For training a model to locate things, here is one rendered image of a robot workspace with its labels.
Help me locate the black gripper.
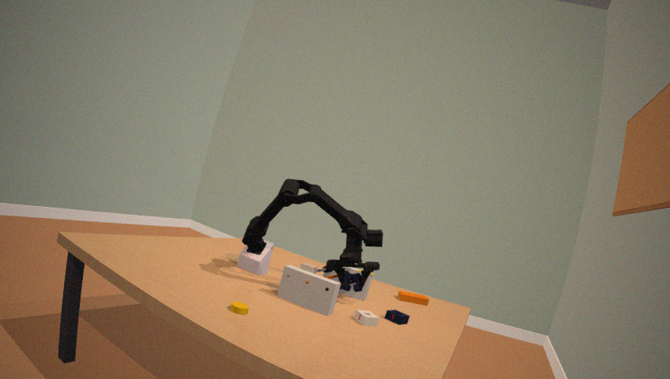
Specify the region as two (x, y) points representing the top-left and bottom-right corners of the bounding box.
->
(326, 246), (380, 289)

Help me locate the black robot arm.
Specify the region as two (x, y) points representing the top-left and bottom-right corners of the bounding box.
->
(242, 178), (382, 265)

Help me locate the yellow short cylinder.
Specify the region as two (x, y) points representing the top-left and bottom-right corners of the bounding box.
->
(230, 302), (249, 315)

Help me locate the orange rectangular block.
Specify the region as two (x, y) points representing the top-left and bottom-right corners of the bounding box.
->
(397, 291), (429, 306)

